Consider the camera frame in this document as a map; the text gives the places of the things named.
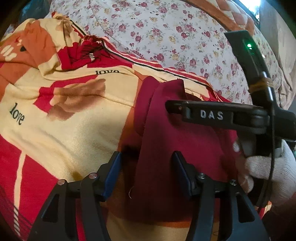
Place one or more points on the red cream orange printed blanket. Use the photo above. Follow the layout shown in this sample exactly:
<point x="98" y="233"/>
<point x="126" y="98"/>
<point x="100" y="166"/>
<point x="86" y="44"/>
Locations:
<point x="69" y="111"/>

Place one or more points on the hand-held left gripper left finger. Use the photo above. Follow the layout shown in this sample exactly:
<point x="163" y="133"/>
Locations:
<point x="113" y="173"/>

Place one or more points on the orange checked cloth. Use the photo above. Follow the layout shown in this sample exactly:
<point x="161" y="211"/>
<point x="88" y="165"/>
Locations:
<point x="231" y="14"/>

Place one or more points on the floral bedsheet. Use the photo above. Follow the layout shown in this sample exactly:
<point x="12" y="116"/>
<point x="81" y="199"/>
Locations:
<point x="166" y="30"/>

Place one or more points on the dark red garment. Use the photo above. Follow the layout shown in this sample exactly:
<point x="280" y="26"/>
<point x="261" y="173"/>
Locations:
<point x="161" y="139"/>

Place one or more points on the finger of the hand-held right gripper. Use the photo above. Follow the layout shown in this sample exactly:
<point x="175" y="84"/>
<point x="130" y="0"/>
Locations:
<point x="211" y="114"/>

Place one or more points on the person's right hand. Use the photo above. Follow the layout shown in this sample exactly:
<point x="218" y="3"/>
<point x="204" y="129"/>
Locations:
<point x="263" y="169"/>

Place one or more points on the plain beige cloth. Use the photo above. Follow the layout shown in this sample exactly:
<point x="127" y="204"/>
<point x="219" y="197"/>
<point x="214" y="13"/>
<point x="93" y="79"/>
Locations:
<point x="279" y="34"/>

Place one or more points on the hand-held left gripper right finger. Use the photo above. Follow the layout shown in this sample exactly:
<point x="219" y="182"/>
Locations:
<point x="181" y="177"/>

